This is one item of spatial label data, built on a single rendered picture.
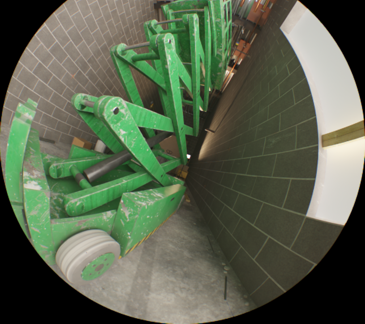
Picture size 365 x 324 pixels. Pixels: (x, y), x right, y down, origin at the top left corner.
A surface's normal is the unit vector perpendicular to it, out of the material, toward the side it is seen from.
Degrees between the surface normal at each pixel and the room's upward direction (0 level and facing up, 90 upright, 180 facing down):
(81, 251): 25
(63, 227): 90
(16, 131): 90
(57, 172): 90
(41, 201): 90
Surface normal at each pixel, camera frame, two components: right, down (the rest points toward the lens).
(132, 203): -0.21, -0.29
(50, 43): 0.92, 0.38
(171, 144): 0.04, -0.19
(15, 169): 0.90, 0.31
